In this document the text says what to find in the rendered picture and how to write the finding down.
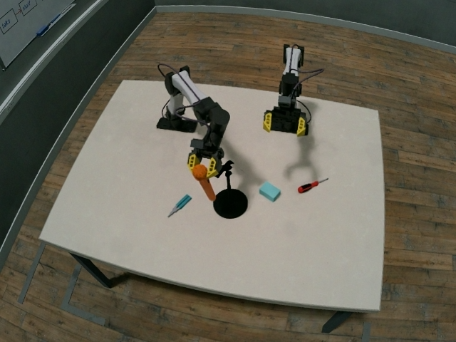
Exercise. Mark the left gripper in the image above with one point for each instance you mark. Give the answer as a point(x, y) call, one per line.
point(281, 115)

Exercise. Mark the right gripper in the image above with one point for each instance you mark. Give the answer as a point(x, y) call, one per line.
point(214, 153)

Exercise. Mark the red and black screwdriver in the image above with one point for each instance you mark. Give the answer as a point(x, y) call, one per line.
point(307, 187)

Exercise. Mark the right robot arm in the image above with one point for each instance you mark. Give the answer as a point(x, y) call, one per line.
point(180, 86)

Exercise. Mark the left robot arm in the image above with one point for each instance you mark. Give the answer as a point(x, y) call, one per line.
point(287, 83)

